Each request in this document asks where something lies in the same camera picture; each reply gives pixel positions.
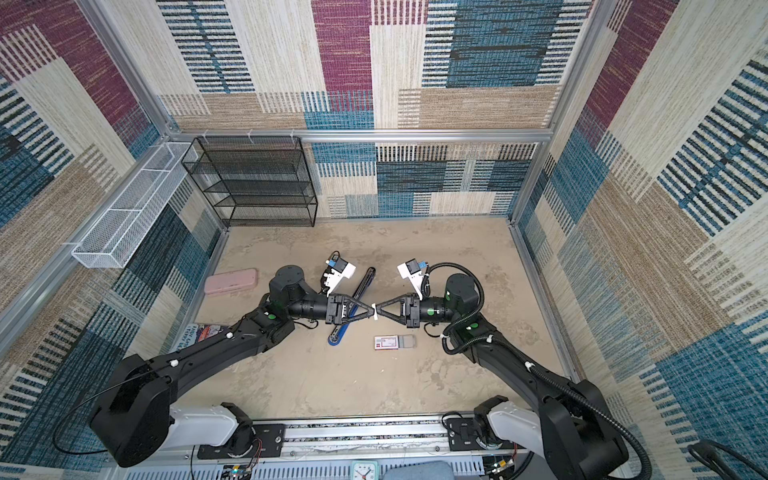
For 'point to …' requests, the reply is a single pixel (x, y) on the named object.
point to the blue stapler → (338, 331)
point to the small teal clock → (365, 470)
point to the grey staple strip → (374, 308)
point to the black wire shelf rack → (255, 181)
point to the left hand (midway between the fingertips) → (371, 312)
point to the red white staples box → (394, 342)
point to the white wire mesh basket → (119, 232)
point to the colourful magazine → (194, 333)
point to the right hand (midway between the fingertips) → (377, 315)
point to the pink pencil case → (231, 281)
